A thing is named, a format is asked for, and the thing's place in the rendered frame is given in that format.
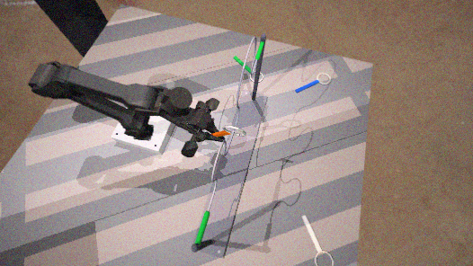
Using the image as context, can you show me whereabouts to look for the blue-handled wire loop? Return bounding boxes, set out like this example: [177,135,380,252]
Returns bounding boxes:
[295,73,331,93]

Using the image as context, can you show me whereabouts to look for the white ring with straight handle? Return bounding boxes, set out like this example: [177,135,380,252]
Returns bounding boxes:
[301,215,334,266]

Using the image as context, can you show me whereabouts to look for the orange handle with grey loop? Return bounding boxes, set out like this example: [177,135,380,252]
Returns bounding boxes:
[211,125,246,137]

